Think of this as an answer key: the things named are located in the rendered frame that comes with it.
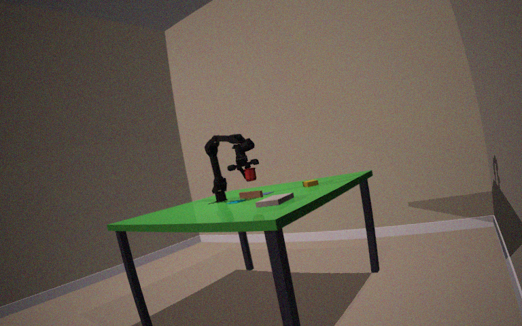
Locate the brown rectangular bar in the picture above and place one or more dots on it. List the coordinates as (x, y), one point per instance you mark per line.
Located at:
(253, 194)

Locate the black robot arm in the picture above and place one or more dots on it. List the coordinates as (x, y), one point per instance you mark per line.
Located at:
(211, 148)

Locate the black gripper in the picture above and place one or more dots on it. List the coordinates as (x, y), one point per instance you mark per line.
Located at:
(239, 167)

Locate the yellow rectangular block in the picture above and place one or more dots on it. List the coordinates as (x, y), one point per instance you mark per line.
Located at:
(310, 183)

